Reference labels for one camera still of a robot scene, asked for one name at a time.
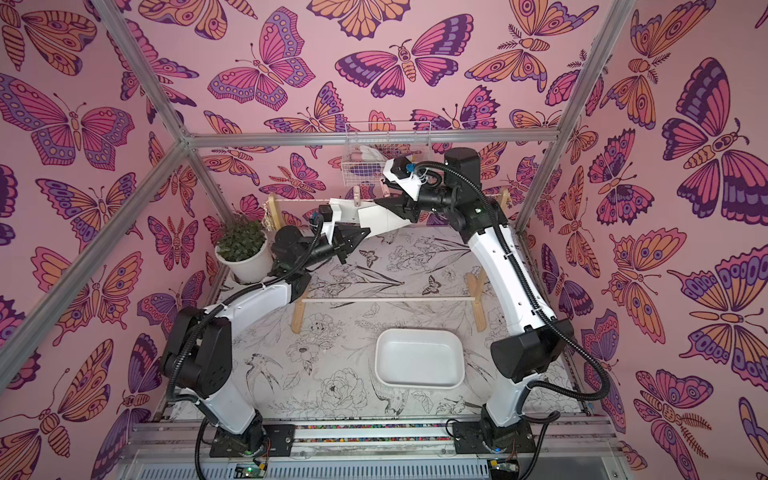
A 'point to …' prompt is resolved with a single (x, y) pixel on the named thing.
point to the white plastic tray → (419, 358)
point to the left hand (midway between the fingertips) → (372, 230)
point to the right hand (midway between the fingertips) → (386, 184)
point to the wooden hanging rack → (300, 299)
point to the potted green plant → (244, 250)
